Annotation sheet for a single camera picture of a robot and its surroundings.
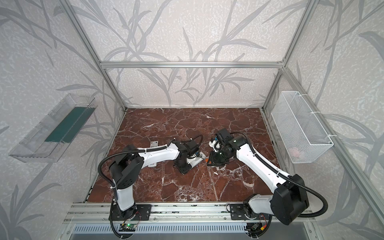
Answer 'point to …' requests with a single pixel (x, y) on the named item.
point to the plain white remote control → (192, 161)
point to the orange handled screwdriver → (207, 160)
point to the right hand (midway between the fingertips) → (209, 159)
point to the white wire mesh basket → (303, 137)
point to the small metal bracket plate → (154, 144)
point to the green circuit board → (127, 227)
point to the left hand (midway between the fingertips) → (186, 165)
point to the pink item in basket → (296, 152)
